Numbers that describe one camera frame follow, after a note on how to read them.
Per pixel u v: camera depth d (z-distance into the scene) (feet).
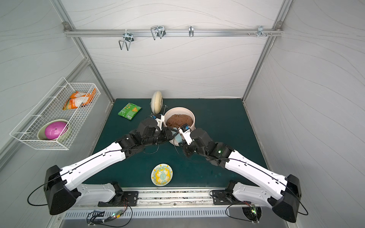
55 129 1.87
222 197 2.45
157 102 3.15
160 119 2.25
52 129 1.87
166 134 2.06
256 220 2.23
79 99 2.35
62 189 1.24
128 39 2.61
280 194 1.30
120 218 2.22
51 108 2.16
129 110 3.63
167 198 2.46
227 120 3.53
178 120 3.06
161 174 2.64
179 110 3.04
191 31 2.49
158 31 2.49
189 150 2.05
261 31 2.51
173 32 2.59
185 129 2.02
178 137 2.36
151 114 3.53
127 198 2.40
